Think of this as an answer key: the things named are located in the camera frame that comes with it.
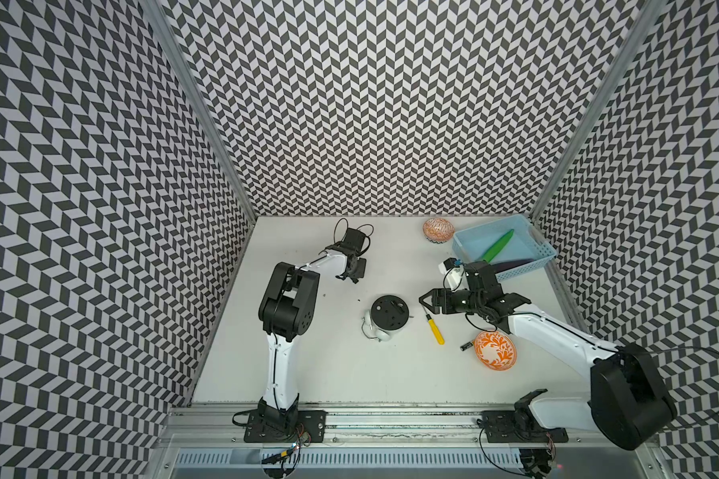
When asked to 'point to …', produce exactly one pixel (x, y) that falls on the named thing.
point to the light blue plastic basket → (524, 243)
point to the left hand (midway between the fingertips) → (353, 269)
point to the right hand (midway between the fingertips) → (429, 303)
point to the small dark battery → (466, 345)
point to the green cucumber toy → (498, 247)
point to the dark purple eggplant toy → (501, 266)
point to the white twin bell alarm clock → (387, 313)
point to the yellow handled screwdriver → (434, 328)
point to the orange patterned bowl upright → (495, 350)
